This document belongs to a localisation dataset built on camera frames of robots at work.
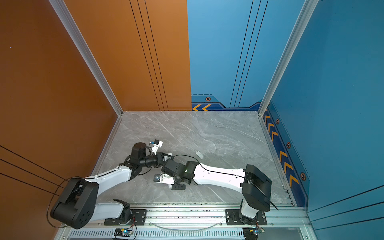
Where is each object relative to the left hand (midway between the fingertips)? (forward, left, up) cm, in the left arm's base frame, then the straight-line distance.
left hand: (173, 158), depth 82 cm
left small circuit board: (-33, +22, -13) cm, 42 cm away
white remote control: (-1, +4, +2) cm, 4 cm away
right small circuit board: (-31, -42, -11) cm, 53 cm away
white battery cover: (+8, -15, -11) cm, 20 cm away
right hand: (-11, -1, -3) cm, 11 cm away
